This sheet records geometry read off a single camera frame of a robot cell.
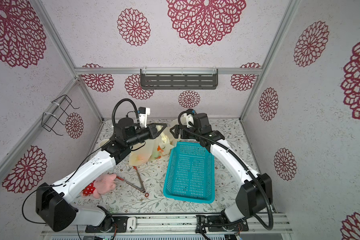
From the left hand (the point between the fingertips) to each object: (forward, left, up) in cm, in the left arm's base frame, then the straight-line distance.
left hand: (166, 127), depth 70 cm
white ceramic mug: (+10, +42, -24) cm, 50 cm away
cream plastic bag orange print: (0, +6, -17) cm, 17 cm away
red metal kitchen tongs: (-18, +15, -32) cm, 40 cm away
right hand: (+5, -5, -6) cm, 9 cm away
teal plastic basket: (-8, -13, -35) cm, 38 cm away
